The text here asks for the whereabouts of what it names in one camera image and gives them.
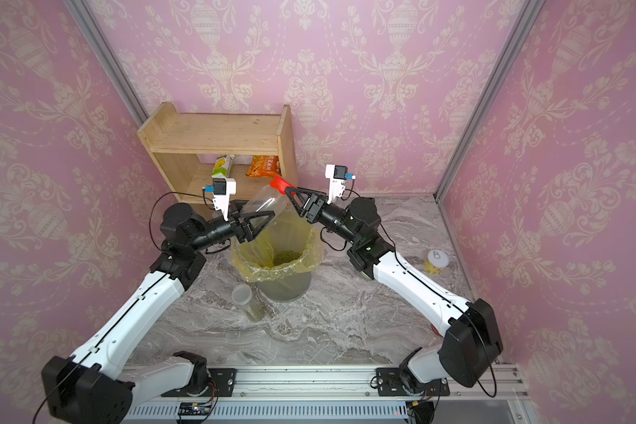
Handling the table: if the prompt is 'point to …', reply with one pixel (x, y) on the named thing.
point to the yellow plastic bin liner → (288, 247)
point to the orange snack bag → (264, 166)
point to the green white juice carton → (222, 166)
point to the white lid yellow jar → (435, 261)
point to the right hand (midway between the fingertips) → (292, 191)
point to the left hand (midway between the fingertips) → (270, 212)
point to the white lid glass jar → (242, 296)
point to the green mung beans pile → (282, 256)
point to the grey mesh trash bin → (288, 289)
